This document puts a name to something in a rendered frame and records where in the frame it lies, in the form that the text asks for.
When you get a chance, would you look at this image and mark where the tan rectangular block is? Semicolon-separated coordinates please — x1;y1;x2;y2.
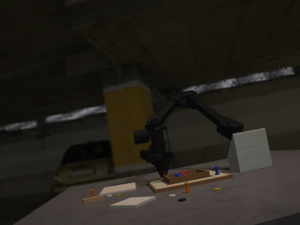
82;195;104;204

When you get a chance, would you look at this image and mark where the brown wooden board border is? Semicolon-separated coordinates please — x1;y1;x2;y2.
147;173;234;194

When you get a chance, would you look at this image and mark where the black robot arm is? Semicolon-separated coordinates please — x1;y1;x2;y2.
133;90;244;160

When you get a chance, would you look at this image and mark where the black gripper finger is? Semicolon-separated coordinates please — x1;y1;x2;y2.
151;160;165;178
164;159;172;175

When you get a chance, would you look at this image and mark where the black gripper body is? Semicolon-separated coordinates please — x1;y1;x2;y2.
146;140;174;163

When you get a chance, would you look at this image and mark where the red die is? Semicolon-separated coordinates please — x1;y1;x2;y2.
180;171;188;176

